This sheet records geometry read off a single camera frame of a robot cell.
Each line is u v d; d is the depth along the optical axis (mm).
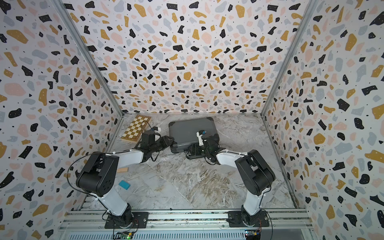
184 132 975
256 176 482
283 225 744
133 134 1059
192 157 965
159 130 894
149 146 772
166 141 855
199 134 872
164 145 856
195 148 820
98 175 475
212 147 750
